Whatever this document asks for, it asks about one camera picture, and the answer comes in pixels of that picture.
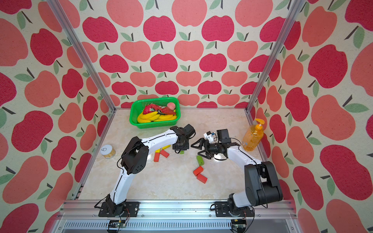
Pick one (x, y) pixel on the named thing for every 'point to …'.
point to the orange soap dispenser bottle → (251, 135)
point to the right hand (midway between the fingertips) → (195, 152)
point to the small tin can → (108, 151)
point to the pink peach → (171, 105)
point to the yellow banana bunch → (154, 116)
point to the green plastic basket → (137, 106)
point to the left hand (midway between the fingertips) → (185, 151)
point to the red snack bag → (153, 108)
